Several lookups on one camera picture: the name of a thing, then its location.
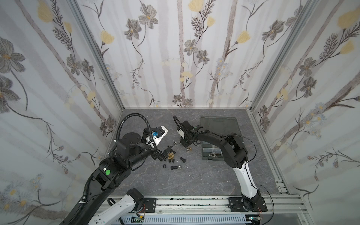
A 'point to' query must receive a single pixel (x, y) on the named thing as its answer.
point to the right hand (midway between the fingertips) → (186, 139)
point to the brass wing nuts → (171, 155)
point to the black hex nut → (164, 166)
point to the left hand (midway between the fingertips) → (166, 136)
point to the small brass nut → (191, 149)
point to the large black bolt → (173, 167)
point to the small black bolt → (183, 159)
